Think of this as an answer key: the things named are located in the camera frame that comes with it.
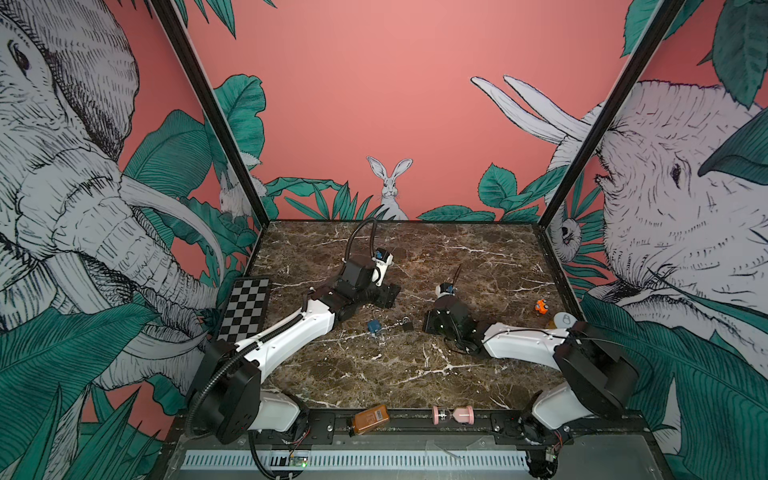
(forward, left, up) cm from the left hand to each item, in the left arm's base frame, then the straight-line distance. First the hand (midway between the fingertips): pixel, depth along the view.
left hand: (393, 280), depth 82 cm
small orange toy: (-2, -49, -16) cm, 51 cm away
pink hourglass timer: (-31, -17, -15) cm, 39 cm away
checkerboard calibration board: (0, +46, -14) cm, 48 cm away
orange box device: (-32, +7, -13) cm, 35 cm away
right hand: (-5, -8, -12) cm, 15 cm away
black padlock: (-6, -5, -19) cm, 20 cm away
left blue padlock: (-5, +6, -18) cm, 19 cm away
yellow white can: (-8, -51, -12) cm, 53 cm away
